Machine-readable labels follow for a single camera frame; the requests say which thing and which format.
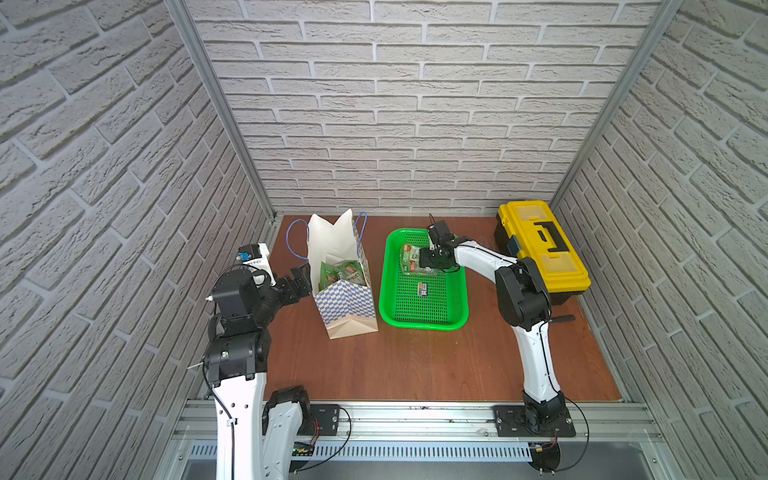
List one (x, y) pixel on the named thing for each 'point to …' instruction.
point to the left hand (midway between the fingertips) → (286, 264)
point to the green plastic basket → (419, 302)
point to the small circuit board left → (302, 449)
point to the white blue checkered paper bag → (342, 287)
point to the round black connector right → (545, 456)
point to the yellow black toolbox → (532, 230)
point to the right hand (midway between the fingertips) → (430, 259)
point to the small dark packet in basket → (423, 289)
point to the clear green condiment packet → (410, 261)
